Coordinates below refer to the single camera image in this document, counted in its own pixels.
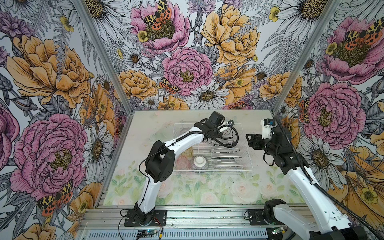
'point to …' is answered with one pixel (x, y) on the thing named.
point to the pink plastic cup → (182, 163)
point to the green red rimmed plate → (224, 150)
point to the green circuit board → (146, 233)
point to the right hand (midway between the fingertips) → (251, 140)
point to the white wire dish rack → (228, 152)
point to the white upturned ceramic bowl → (199, 161)
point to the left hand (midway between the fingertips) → (214, 129)
